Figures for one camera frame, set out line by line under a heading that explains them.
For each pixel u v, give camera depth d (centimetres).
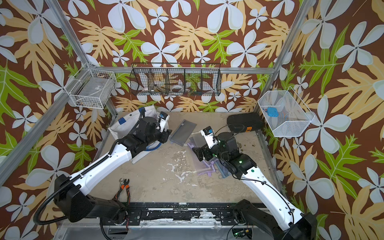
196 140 101
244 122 112
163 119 67
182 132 108
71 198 39
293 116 78
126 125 90
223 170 89
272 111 86
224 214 78
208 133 62
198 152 63
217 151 61
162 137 69
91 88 84
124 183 84
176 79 96
